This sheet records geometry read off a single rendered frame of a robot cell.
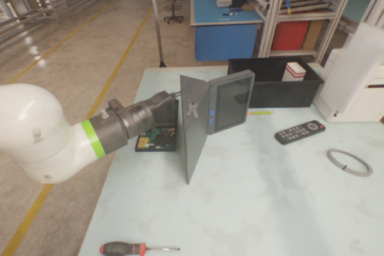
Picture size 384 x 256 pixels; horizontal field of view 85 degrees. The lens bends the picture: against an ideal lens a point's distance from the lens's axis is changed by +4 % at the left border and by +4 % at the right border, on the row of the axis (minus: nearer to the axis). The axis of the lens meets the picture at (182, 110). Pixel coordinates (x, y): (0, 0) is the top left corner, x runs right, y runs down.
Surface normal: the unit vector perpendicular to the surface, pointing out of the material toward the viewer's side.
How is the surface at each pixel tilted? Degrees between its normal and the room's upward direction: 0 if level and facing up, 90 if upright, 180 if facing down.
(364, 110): 90
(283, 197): 0
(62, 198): 0
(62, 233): 0
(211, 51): 90
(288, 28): 90
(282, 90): 90
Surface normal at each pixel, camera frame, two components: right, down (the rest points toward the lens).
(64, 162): 0.79, 0.46
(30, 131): 0.68, 0.34
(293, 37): -0.03, 0.64
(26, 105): 0.58, -0.31
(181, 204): -0.04, -0.77
